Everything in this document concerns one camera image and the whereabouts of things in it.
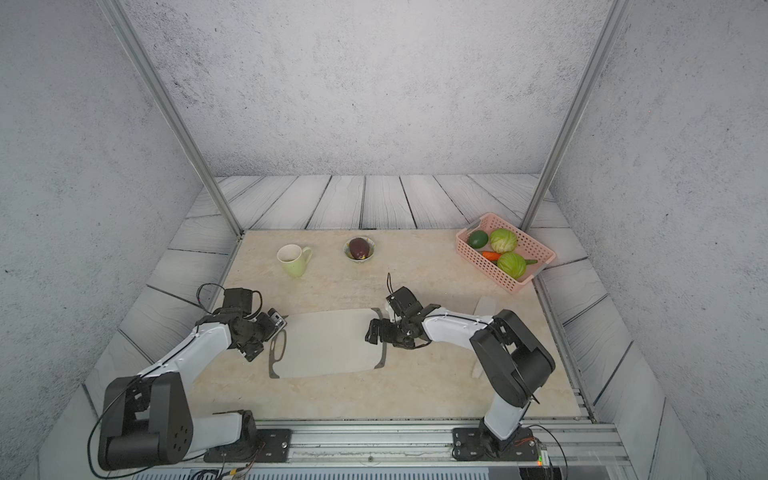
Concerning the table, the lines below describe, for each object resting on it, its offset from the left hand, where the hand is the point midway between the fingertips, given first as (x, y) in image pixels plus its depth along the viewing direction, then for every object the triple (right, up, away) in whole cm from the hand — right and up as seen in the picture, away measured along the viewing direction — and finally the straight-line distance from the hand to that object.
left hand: (281, 330), depth 89 cm
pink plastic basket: (+85, +23, +19) cm, 90 cm away
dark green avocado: (+65, +28, +24) cm, 75 cm away
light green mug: (0, +21, +11) cm, 23 cm away
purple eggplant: (+21, +24, +19) cm, 37 cm away
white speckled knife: (+63, +5, +10) cm, 64 cm away
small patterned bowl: (+17, +22, +21) cm, 35 cm away
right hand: (+29, -3, -2) cm, 29 cm away
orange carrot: (+67, +22, +16) cm, 73 cm away
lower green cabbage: (+72, +19, +10) cm, 75 cm away
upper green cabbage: (+72, +27, +19) cm, 80 cm away
